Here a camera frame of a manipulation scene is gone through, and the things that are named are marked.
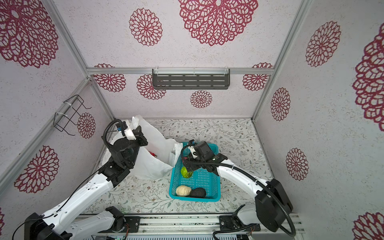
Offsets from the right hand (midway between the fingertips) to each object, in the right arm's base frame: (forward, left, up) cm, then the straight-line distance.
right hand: (190, 158), depth 83 cm
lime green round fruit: (-5, +3, -7) cm, 10 cm away
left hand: (+5, +24, +19) cm, 30 cm away
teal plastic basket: (-10, -7, -15) cm, 19 cm away
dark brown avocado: (-15, -5, -9) cm, 19 cm away
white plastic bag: (-6, +16, +9) cm, 19 cm away
